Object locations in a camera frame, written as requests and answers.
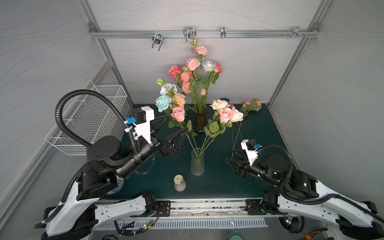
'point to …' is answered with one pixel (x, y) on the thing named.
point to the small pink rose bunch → (247, 106)
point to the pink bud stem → (203, 92)
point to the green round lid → (235, 236)
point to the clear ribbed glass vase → (197, 162)
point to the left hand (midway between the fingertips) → (181, 120)
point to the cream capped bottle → (180, 183)
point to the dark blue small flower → (227, 100)
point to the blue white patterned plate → (120, 182)
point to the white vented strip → (130, 224)
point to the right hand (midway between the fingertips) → (232, 150)
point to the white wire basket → (98, 111)
